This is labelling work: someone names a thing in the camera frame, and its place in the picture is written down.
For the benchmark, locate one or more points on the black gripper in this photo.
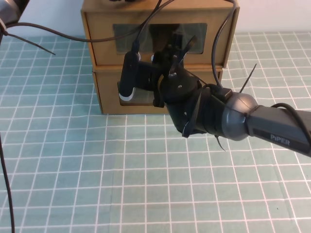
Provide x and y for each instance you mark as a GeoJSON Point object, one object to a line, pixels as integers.
{"type": "Point", "coordinates": [173, 87]}

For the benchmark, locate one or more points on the cardboard shoebox drawer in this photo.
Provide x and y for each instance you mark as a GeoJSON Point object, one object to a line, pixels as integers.
{"type": "Point", "coordinates": [203, 23]}

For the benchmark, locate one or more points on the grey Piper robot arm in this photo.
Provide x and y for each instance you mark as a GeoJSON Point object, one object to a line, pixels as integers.
{"type": "Point", "coordinates": [235, 116]}

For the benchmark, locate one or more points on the upper cardboard shoebox shell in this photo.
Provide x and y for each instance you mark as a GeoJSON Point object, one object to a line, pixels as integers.
{"type": "Point", "coordinates": [224, 36]}

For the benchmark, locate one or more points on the lower cardboard shoebox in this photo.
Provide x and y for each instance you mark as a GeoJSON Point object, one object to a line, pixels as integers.
{"type": "Point", "coordinates": [106, 80]}

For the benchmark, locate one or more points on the cyan checkered tablecloth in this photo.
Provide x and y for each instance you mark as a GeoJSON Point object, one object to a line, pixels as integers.
{"type": "Point", "coordinates": [74, 170]}

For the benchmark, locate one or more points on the black zip tie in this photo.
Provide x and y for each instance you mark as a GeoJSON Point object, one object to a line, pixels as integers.
{"type": "Point", "coordinates": [248, 78]}

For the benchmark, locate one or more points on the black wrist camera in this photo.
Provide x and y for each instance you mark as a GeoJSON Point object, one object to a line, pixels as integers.
{"type": "Point", "coordinates": [128, 76]}

